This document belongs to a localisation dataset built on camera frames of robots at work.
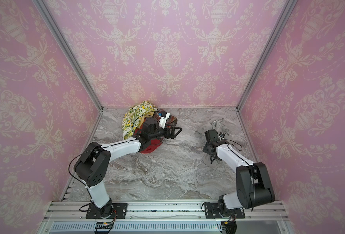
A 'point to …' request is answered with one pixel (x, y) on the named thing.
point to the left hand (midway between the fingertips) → (178, 128)
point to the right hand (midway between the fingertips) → (213, 150)
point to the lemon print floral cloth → (134, 117)
